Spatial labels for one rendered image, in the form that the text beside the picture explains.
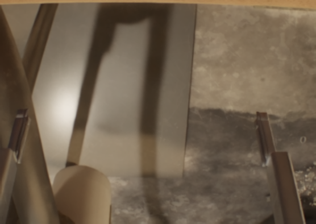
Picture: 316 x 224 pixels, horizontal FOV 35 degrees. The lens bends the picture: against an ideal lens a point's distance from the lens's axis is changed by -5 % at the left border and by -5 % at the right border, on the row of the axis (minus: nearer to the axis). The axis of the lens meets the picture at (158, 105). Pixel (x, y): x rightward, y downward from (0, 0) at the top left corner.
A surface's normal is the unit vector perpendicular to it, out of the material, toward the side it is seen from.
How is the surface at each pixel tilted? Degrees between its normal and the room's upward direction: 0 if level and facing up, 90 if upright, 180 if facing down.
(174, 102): 0
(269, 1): 0
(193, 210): 0
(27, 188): 32
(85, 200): 90
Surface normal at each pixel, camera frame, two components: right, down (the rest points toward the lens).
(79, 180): 0.12, -0.74
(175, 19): 0.00, 0.66
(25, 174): 0.23, 0.18
